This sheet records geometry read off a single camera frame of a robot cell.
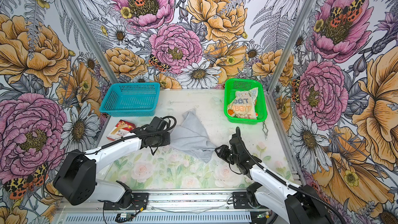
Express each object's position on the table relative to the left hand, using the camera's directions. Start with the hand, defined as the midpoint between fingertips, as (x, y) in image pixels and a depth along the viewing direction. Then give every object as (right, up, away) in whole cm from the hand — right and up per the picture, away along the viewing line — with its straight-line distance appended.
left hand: (166, 144), depth 87 cm
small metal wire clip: (+59, +2, +9) cm, 59 cm away
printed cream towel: (+47, +21, +18) cm, 55 cm away
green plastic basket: (+42, +37, +33) cm, 65 cm away
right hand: (+27, -5, -3) cm, 28 cm away
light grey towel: (+14, +3, +4) cm, 14 cm away
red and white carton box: (-29, +7, +8) cm, 31 cm away
